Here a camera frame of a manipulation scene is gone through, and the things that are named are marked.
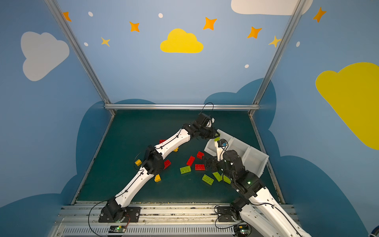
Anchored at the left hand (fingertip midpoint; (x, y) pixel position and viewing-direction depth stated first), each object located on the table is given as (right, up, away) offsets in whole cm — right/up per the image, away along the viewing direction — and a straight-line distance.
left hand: (220, 134), depth 92 cm
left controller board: (-55, -45, -21) cm, 74 cm away
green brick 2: (-22, -22, -1) cm, 31 cm away
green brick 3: (-3, -25, -5) cm, 25 cm away
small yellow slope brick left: (-52, -17, -1) cm, 55 cm away
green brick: (-2, -3, 0) cm, 4 cm away
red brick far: (-39, -5, +10) cm, 41 cm away
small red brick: (-13, -14, +4) cm, 19 cm away
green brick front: (-9, -26, -6) cm, 28 cm away
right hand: (-8, -9, -18) cm, 21 cm away
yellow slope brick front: (-38, -24, -8) cm, 46 cm away
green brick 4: (+2, -26, -7) cm, 27 cm away
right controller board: (+7, -46, -20) cm, 51 cm away
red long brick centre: (-19, -17, +2) cm, 26 cm away
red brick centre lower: (-13, -20, -1) cm, 24 cm away
